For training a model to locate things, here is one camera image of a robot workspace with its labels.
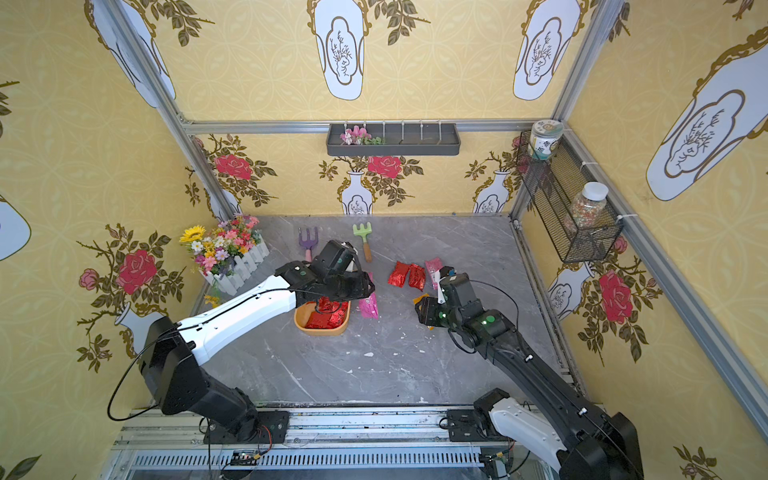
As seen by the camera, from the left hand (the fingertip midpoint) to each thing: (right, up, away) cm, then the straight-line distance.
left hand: (360, 285), depth 82 cm
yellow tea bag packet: (+17, -7, +13) cm, 22 cm away
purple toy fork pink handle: (-23, +11, +32) cm, 41 cm away
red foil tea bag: (+11, 0, +18) cm, 21 cm away
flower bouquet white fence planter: (-41, +8, +8) cm, 43 cm away
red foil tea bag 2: (+17, 0, +18) cm, 24 cm away
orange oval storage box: (-16, -12, +8) cm, 21 cm away
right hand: (+18, -5, -1) cm, 19 cm away
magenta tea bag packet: (+3, -5, -2) cm, 6 cm away
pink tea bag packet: (+23, +4, +21) cm, 32 cm away
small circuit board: (-28, -41, -9) cm, 50 cm away
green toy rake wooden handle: (-2, +16, +35) cm, 38 cm away
